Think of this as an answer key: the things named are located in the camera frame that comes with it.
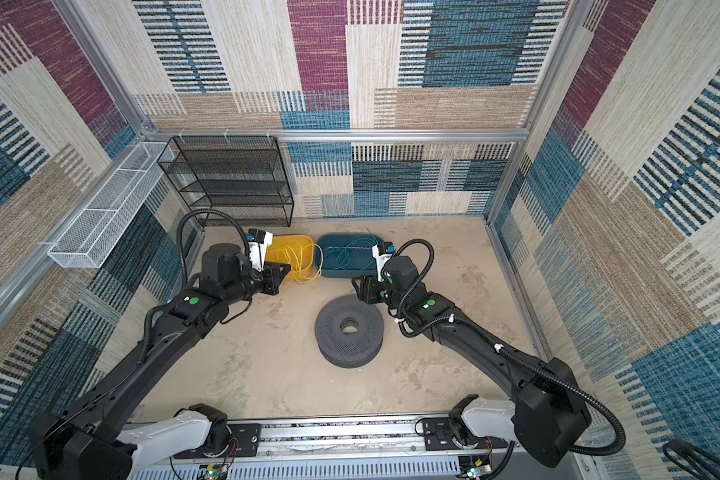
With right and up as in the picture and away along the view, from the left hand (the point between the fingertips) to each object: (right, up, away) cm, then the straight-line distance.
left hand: (290, 263), depth 75 cm
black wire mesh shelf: (-25, +29, +33) cm, 51 cm away
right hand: (+18, -6, +5) cm, 19 cm away
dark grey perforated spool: (+14, -24, +6) cm, 28 cm away
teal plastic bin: (+7, +6, +33) cm, 34 cm away
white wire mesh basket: (-46, +8, -2) cm, 47 cm away
